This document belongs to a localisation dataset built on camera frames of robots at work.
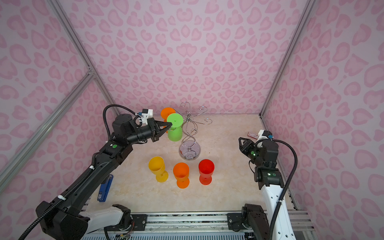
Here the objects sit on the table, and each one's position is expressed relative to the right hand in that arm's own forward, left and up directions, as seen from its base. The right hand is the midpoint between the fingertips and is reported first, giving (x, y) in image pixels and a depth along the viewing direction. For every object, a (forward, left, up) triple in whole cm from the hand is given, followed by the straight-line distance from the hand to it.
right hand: (241, 138), depth 73 cm
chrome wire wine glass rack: (+8, +27, -24) cm, 37 cm away
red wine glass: (-10, +17, -11) cm, 23 cm away
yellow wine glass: (-8, +43, -15) cm, 46 cm away
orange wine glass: (-11, +30, -15) cm, 35 cm away
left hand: (-1, +32, +12) cm, 34 cm away
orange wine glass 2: (+11, +37, +7) cm, 40 cm away
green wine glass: (+1, +32, +3) cm, 32 cm away
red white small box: (+22, -17, -27) cm, 39 cm away
